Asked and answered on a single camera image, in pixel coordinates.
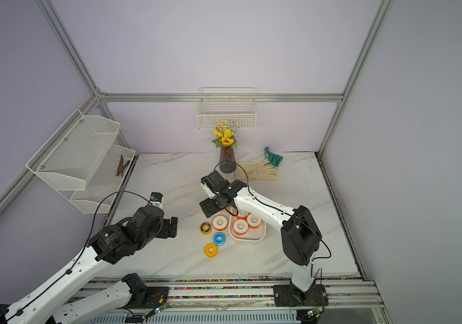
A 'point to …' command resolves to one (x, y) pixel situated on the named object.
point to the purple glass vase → (227, 161)
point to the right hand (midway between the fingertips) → (214, 207)
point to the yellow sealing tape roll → (211, 250)
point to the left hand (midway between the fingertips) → (163, 222)
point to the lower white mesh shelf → (103, 182)
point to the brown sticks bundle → (121, 167)
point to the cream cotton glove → (253, 171)
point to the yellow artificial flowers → (224, 131)
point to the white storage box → (257, 227)
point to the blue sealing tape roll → (219, 239)
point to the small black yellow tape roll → (206, 229)
